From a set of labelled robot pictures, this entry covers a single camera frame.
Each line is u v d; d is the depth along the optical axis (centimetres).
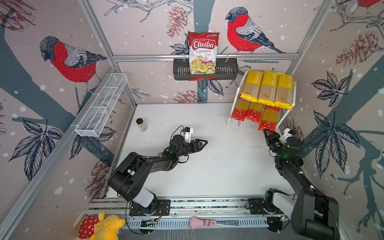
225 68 95
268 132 83
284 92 77
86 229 63
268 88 80
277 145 72
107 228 62
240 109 93
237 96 84
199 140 78
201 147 78
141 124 98
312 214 41
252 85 82
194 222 69
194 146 76
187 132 81
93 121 71
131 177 45
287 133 76
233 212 73
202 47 84
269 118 88
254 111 92
